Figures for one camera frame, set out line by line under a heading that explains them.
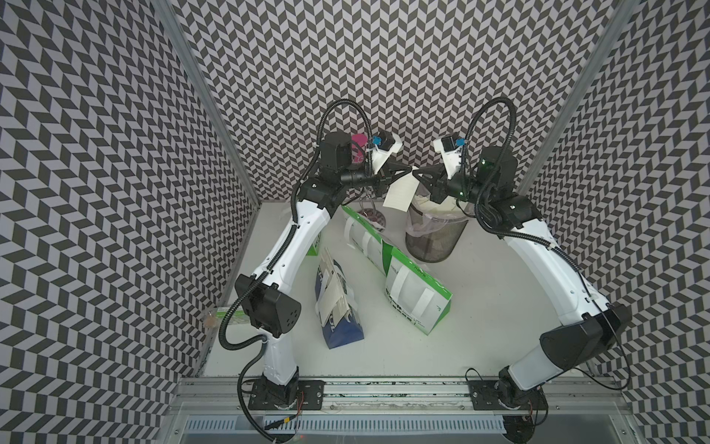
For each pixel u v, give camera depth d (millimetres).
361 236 791
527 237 481
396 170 633
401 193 686
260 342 523
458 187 584
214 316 811
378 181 587
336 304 651
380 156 579
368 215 1087
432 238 884
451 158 575
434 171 598
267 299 451
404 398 737
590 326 402
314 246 981
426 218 788
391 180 652
